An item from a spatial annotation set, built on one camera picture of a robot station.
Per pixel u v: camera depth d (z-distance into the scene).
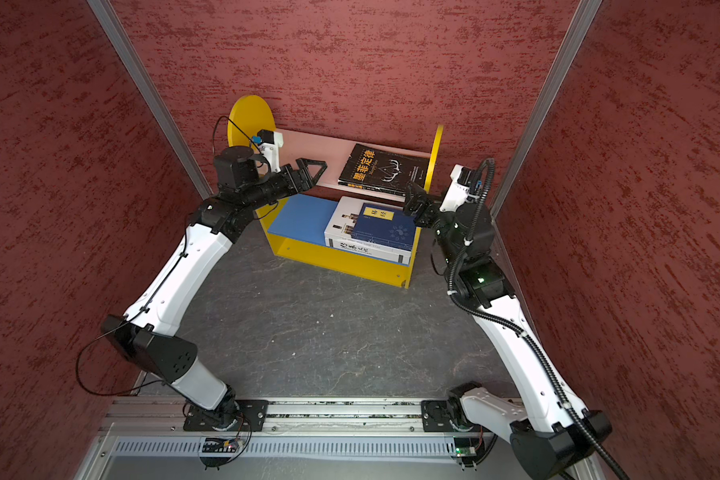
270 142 0.61
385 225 0.88
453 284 0.47
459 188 0.53
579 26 0.73
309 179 0.61
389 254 0.85
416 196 0.55
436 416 0.74
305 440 0.71
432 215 0.56
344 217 0.92
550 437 0.36
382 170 0.73
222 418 0.66
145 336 0.41
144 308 0.43
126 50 0.77
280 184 0.61
